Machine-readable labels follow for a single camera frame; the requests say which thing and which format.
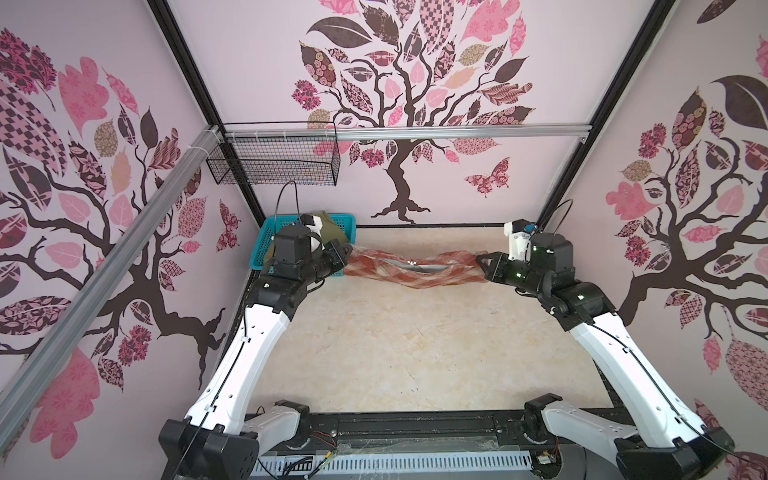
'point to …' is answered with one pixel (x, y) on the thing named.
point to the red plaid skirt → (439, 270)
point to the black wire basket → (276, 153)
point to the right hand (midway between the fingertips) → (480, 254)
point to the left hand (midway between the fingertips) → (352, 251)
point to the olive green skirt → (330, 230)
